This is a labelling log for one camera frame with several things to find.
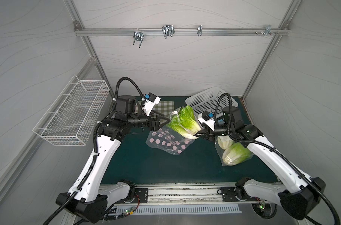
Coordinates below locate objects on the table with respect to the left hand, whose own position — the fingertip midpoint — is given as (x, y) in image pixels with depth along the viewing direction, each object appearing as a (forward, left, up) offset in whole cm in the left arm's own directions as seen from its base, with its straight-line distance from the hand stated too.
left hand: (166, 119), depth 62 cm
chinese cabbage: (-3, -41, -30) cm, 50 cm away
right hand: (0, -14, -9) cm, 17 cm away
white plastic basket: (+46, -31, -35) cm, 66 cm away
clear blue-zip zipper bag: (0, -32, -33) cm, 46 cm away
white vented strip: (-30, -8, -37) cm, 48 cm away
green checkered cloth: (+39, +5, -36) cm, 53 cm away
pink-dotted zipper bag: (-2, -5, -11) cm, 13 cm away
